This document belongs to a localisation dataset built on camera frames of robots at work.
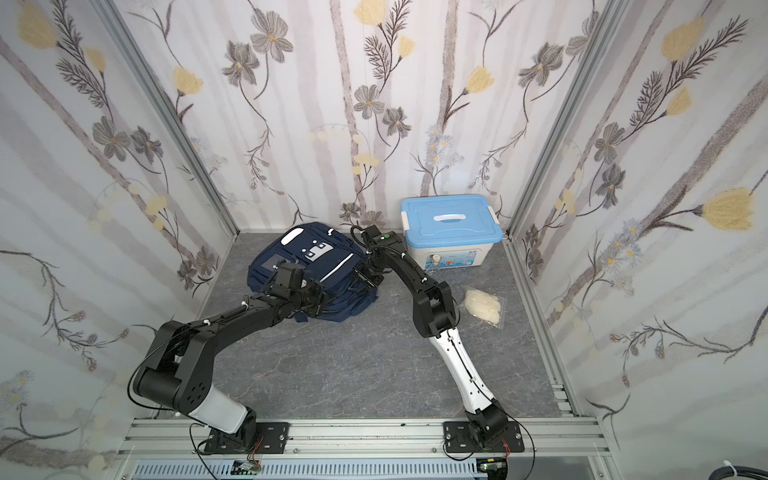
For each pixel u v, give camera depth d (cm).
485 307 97
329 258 108
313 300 80
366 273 90
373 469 70
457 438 73
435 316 69
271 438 73
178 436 75
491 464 72
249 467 70
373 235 88
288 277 72
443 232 99
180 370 45
